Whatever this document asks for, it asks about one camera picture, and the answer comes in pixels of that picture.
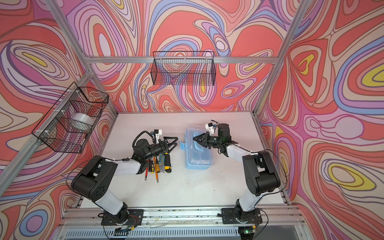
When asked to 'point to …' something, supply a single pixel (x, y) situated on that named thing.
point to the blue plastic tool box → (192, 167)
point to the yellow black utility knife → (167, 165)
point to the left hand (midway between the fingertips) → (178, 142)
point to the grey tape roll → (82, 121)
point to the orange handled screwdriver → (157, 166)
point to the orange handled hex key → (155, 169)
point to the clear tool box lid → (196, 154)
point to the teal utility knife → (161, 162)
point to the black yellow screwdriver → (152, 171)
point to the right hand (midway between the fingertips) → (195, 142)
